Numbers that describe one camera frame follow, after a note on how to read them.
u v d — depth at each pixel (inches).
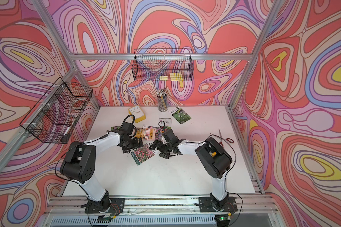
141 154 36.3
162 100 42.4
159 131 40.9
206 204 28.9
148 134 40.0
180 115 45.1
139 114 44.1
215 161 19.6
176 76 35.8
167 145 29.4
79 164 18.8
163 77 32.3
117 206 28.4
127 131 30.0
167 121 42.7
